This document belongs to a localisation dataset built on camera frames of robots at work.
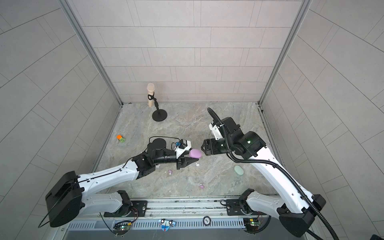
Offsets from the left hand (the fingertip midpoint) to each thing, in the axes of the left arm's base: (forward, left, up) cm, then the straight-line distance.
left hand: (199, 157), depth 68 cm
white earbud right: (+3, +1, -19) cm, 19 cm away
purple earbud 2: (-8, -1, -20) cm, 21 cm away
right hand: (+2, -3, +3) cm, 5 cm away
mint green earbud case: (0, -22, -19) cm, 29 cm away
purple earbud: (-1, +16, -20) cm, 26 cm away
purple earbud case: (0, +2, +3) cm, 3 cm away
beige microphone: (+41, +30, +6) cm, 51 cm away
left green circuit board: (-26, +34, -18) cm, 46 cm away
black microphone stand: (+40, +29, -19) cm, 53 cm away
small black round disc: (-23, -3, -19) cm, 30 cm away
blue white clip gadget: (-24, +15, -17) cm, 33 cm away
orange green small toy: (+19, +50, -18) cm, 57 cm away
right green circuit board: (-24, -24, -20) cm, 39 cm away
